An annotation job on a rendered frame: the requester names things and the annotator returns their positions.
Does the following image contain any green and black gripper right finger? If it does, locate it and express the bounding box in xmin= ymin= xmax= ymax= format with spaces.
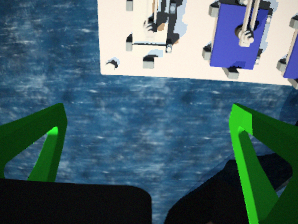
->
xmin=229 ymin=103 xmax=298 ymax=224

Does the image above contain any white fixture plate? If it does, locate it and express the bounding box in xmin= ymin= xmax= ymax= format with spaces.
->
xmin=98 ymin=0 xmax=298 ymax=86

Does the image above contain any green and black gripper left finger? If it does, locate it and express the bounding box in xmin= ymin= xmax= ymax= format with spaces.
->
xmin=0 ymin=103 xmax=68 ymax=182

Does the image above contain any blue rectangular block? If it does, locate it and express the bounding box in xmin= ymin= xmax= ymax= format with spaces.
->
xmin=208 ymin=1 xmax=269 ymax=70
xmin=281 ymin=29 xmax=298 ymax=79

